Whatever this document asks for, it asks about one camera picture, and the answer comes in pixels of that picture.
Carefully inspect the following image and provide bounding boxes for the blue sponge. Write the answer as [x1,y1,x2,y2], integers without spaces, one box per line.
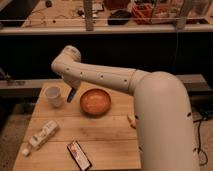
[67,88,77,103]

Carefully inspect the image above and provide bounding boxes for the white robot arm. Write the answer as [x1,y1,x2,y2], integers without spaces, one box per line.
[51,45,200,171]

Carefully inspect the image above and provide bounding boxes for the white ceramic cup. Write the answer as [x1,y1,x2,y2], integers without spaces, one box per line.
[45,86,63,108]

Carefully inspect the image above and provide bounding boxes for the orange wooden bowl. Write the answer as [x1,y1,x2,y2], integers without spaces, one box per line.
[80,88,111,117]

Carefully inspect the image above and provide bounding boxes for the white tube with cap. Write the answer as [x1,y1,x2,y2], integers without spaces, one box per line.
[21,120,59,156]

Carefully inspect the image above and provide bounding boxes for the dark rectangular candy packet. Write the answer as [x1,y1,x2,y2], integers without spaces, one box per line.
[67,141,92,171]

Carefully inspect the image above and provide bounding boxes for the orange toy carrot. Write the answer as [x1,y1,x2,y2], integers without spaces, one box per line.
[127,115,136,129]

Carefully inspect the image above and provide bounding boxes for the black pan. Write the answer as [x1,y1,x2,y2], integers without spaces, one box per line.
[107,10,131,25]

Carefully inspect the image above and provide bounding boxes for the orange crate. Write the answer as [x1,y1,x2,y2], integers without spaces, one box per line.
[131,5,152,25]

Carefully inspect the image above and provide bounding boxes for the grey metal post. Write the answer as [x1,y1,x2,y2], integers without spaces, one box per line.
[83,0,94,31]
[175,0,194,30]

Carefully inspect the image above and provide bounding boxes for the grey metal post right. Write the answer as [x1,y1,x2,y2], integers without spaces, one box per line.
[175,0,194,30]

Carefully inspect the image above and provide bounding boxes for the black cable bundle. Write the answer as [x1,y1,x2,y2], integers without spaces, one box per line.
[193,118,209,167]

